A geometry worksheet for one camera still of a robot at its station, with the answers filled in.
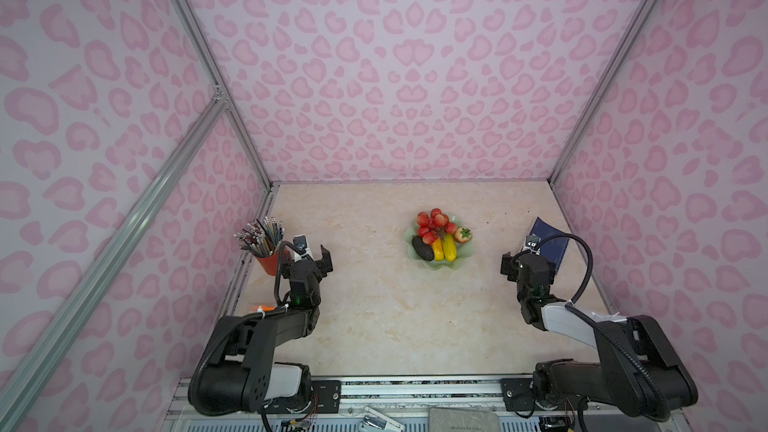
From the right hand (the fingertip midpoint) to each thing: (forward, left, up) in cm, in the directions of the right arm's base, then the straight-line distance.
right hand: (527, 251), depth 90 cm
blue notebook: (+6, -14, -9) cm, 17 cm away
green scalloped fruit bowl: (+2, +18, -4) cm, 18 cm away
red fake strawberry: (+6, +19, 0) cm, 20 cm away
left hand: (-1, +66, +3) cm, 66 cm away
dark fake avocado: (+1, +31, -1) cm, 31 cm away
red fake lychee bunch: (+8, +27, +1) cm, 29 cm away
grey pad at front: (-42, +23, -5) cm, 48 cm away
